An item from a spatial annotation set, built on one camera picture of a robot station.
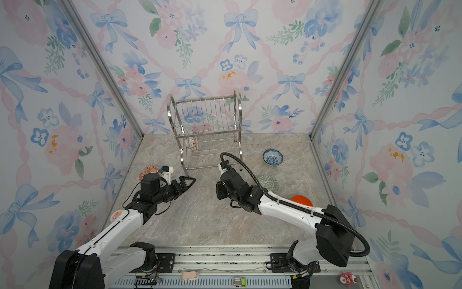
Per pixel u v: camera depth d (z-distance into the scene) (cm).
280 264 73
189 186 75
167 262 74
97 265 42
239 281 68
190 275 69
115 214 76
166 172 77
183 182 73
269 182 96
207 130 84
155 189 66
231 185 59
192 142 100
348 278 68
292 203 49
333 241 40
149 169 98
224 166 68
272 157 107
